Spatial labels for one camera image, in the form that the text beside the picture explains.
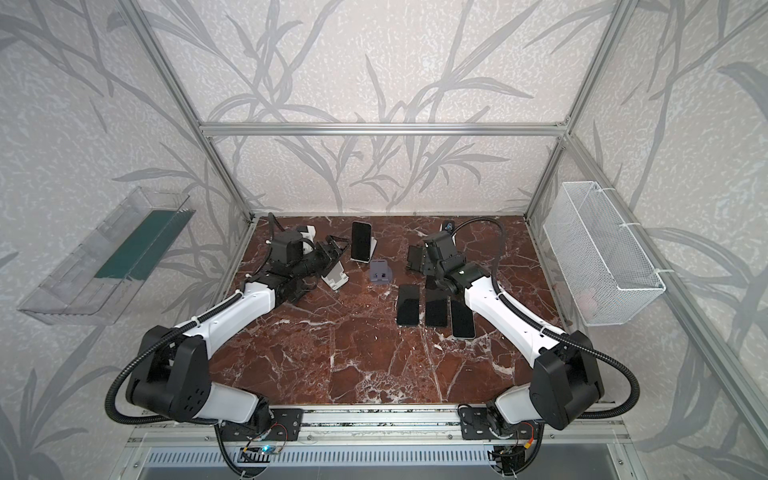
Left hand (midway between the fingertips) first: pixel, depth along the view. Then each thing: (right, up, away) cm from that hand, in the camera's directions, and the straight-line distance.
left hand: (351, 240), depth 84 cm
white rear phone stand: (+4, -2, +22) cm, 22 cm away
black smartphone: (+26, -21, +13) cm, 35 cm away
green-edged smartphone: (+19, -5, +19) cm, 27 cm away
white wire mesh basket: (+57, -8, -23) cm, 62 cm away
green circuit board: (-19, -50, -13) cm, 55 cm away
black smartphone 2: (+16, -22, +14) cm, 31 cm away
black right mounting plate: (+33, -46, -10) cm, 57 cm away
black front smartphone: (+33, -25, +7) cm, 42 cm away
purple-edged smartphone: (0, 0, +18) cm, 18 cm away
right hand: (+25, -2, +2) cm, 25 cm away
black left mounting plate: (-14, -46, -11) cm, 49 cm away
